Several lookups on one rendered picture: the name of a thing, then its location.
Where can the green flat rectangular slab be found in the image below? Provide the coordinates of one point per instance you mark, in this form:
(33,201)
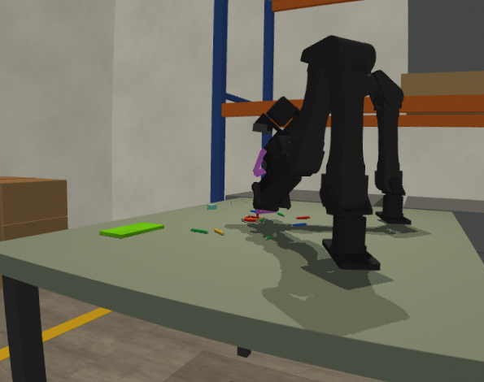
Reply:
(131,230)

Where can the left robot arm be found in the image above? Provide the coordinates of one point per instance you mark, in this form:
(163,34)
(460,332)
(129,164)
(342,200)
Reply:
(345,184)

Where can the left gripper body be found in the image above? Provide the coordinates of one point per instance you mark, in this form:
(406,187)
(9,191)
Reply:
(269,199)

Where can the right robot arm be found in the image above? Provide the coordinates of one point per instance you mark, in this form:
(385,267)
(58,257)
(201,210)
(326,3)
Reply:
(391,98)

